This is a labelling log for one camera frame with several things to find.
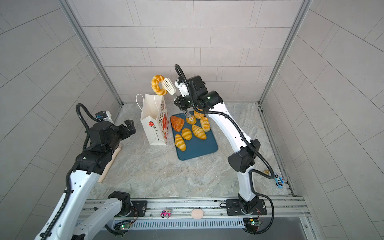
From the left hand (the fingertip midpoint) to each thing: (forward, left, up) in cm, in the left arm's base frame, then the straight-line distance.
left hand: (128, 121), depth 70 cm
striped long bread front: (+2, -22, -25) cm, 34 cm away
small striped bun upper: (+20, -28, -25) cm, 42 cm away
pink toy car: (-34, -19, -25) cm, 46 cm away
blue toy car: (-19, -76, -27) cm, 83 cm away
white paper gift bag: (+4, -11, -4) cm, 12 cm away
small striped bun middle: (+8, -25, -25) cm, 37 cm away
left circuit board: (-39, -1, -24) cm, 46 cm away
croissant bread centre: (+10, -33, -25) cm, 43 cm away
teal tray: (+4, -33, -27) cm, 43 cm away
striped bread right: (+16, -37, -25) cm, 48 cm away
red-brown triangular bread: (+17, -18, -24) cm, 35 cm away
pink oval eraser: (-34, -33, -26) cm, 54 cm away
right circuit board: (-38, -58, -28) cm, 75 cm away
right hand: (+10, -21, +3) cm, 24 cm away
